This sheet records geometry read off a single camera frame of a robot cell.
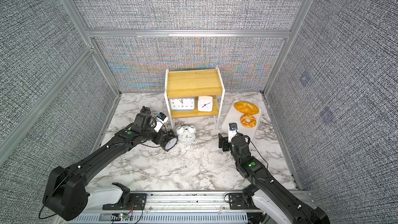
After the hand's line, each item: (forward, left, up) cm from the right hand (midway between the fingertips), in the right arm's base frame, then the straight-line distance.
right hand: (226, 129), depth 81 cm
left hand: (0, +31, -3) cm, 32 cm away
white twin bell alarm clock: (+2, +22, -8) cm, 23 cm away
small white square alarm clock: (+14, +11, +4) cm, 18 cm away
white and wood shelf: (+17, +24, +16) cm, 33 cm away
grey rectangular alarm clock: (+14, +24, +5) cm, 28 cm away
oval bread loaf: (+23, -18, -12) cm, 31 cm away
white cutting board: (+21, -7, -16) cm, 27 cm away
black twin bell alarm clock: (-3, +31, -8) cm, 32 cm away
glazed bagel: (+11, -17, -14) cm, 25 cm away
